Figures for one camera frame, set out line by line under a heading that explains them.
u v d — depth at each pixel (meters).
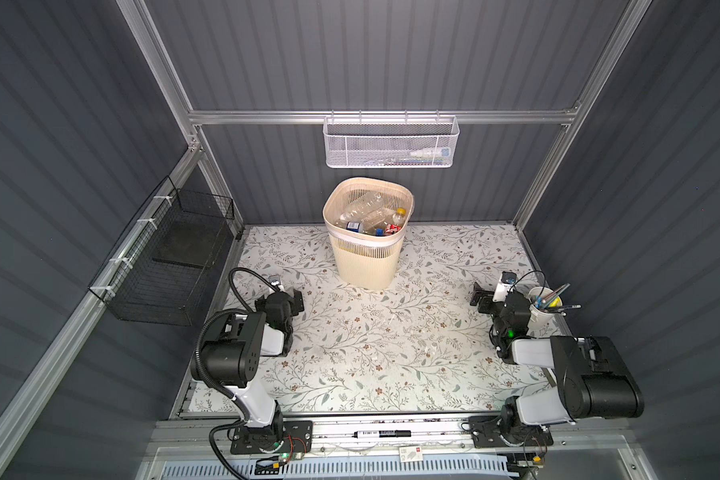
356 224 0.92
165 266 0.74
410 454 0.70
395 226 0.89
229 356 0.47
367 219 0.96
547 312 0.83
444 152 0.91
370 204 0.87
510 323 0.71
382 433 0.74
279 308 0.74
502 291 0.80
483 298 0.83
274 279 0.84
